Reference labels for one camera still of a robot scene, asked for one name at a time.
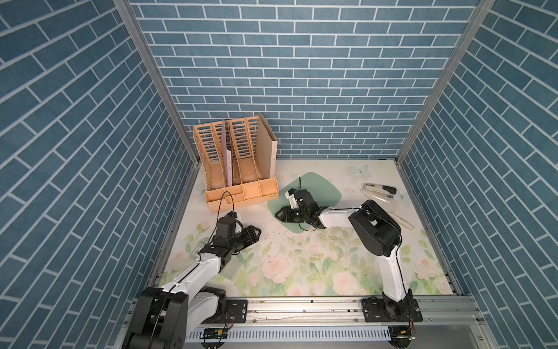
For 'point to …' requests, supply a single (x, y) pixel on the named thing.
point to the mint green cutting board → (324, 194)
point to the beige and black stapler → (379, 189)
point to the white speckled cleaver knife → (391, 204)
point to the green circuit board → (214, 334)
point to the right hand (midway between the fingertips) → (278, 216)
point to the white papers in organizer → (227, 158)
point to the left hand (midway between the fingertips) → (261, 233)
